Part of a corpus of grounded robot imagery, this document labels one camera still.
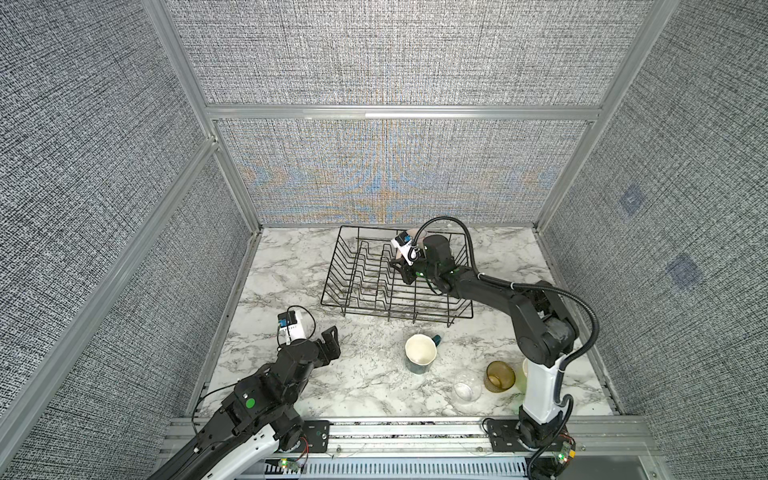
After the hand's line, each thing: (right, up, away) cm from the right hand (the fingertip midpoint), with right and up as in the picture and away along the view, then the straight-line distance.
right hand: (392, 259), depth 93 cm
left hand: (-17, -19, -19) cm, 32 cm away
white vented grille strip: (+2, -49, -23) cm, 54 cm away
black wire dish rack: (-10, -8, +4) cm, 13 cm away
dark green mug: (+7, -26, -10) cm, 29 cm away
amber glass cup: (+29, -32, -11) cm, 45 cm away
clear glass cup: (+20, -34, -12) cm, 42 cm away
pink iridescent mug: (+1, +1, -8) cm, 8 cm away
